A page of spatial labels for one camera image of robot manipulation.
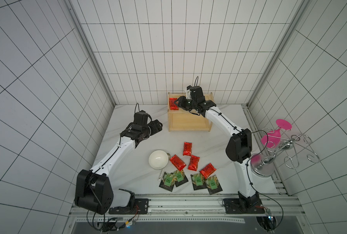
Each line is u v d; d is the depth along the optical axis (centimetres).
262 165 84
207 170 83
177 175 83
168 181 81
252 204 64
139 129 63
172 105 90
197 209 73
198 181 81
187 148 92
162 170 84
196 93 73
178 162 88
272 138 68
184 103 81
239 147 56
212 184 79
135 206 72
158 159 87
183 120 106
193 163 86
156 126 74
